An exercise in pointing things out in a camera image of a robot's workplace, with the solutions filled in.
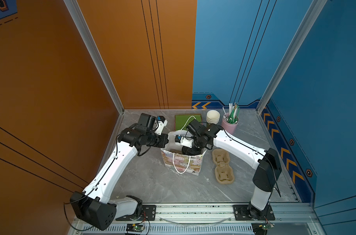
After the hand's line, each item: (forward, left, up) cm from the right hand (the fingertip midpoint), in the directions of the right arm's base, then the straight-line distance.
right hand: (189, 150), depth 81 cm
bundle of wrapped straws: (+25, -28, +7) cm, 38 cm away
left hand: (+1, +11, +10) cm, 15 cm away
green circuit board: (-34, +28, -15) cm, 46 cm away
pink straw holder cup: (+19, -27, -5) cm, 34 cm away
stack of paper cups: (+27, -17, -1) cm, 32 cm away
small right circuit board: (-34, -35, -16) cm, 51 cm away
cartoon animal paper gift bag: (-7, +8, +4) cm, 12 cm away
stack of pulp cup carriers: (-8, -20, -12) cm, 25 cm away
